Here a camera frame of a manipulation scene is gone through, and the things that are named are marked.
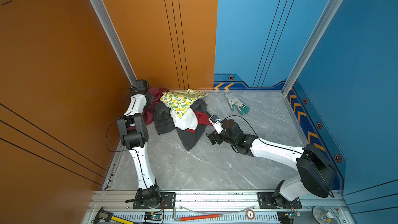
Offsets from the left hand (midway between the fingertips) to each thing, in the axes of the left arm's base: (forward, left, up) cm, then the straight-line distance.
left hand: (147, 97), depth 103 cm
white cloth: (-16, -28, -5) cm, 33 cm away
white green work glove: (+4, -60, -9) cm, 61 cm away
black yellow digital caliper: (-64, +5, -10) cm, 65 cm away
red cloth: (-13, -37, -6) cm, 40 cm away
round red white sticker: (-63, -60, -10) cm, 88 cm away
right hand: (-25, -43, +3) cm, 50 cm away
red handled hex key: (-65, -31, -11) cm, 73 cm away
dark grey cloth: (-16, -13, -8) cm, 22 cm away
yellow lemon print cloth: (-4, -23, +1) cm, 23 cm away
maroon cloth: (-7, -1, -7) cm, 10 cm away
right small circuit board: (-63, -79, -9) cm, 102 cm away
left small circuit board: (-64, -16, -12) cm, 67 cm away
